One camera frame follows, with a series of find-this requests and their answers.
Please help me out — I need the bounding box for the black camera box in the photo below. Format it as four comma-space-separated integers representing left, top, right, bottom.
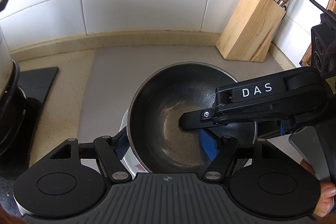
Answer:
311, 13, 335, 79

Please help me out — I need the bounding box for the white plate floral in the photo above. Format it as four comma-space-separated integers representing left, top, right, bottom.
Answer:
120, 110, 147, 178

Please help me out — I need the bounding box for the steel bowl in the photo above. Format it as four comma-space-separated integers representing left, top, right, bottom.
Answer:
126, 62, 257, 173

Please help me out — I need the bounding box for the large aluminium stock pot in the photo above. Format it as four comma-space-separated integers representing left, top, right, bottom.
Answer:
0, 0, 21, 98

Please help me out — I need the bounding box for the person's right hand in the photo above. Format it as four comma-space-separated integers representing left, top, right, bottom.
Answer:
314, 181, 335, 223

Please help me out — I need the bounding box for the black gas stove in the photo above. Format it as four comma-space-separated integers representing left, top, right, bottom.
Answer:
1, 61, 59, 172

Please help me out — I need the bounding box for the wooden knife block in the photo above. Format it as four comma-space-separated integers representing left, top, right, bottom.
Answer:
216, 0, 285, 63

